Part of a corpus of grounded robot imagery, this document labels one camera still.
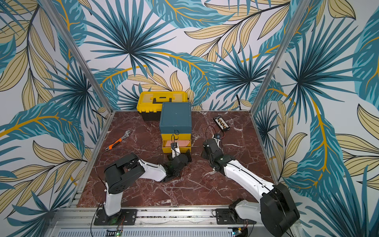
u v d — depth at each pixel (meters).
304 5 0.68
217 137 0.74
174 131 0.84
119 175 0.51
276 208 0.40
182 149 0.91
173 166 0.72
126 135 1.03
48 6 0.67
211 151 0.64
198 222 0.73
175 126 0.83
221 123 1.10
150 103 1.01
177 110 0.96
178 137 0.90
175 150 0.82
